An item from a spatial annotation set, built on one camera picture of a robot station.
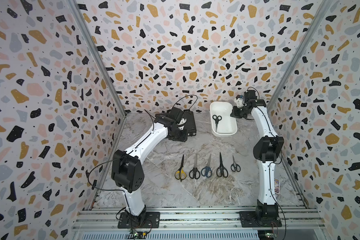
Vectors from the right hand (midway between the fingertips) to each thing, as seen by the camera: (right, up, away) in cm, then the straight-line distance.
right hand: (231, 113), depth 101 cm
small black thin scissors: (0, -34, -7) cm, 35 cm away
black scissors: (-9, -3, +2) cm, 10 cm away
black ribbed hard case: (-27, -8, +10) cm, 30 cm away
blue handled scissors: (-17, -36, -9) cm, 41 cm away
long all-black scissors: (-8, -36, -10) cm, 38 cm away
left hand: (-30, -15, -15) cm, 37 cm away
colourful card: (+21, -42, -17) cm, 50 cm away
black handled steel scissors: (-25, -37, -11) cm, 46 cm away
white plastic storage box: (-3, -8, 0) cm, 8 cm away
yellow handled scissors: (-33, -37, -12) cm, 51 cm away
